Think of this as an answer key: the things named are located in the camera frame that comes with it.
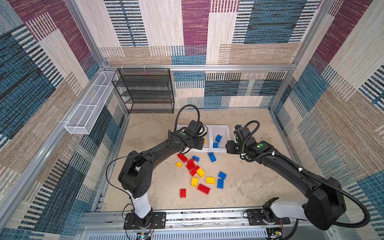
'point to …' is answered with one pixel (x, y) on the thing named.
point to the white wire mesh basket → (82, 120)
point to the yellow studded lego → (210, 180)
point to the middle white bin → (207, 146)
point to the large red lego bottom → (203, 189)
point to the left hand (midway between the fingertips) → (201, 140)
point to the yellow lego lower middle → (194, 182)
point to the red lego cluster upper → (190, 164)
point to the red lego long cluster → (193, 172)
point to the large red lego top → (182, 157)
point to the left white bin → (183, 127)
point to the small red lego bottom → (183, 193)
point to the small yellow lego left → (179, 164)
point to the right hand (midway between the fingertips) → (230, 148)
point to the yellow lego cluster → (200, 172)
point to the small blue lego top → (195, 158)
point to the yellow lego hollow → (205, 141)
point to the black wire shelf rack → (145, 90)
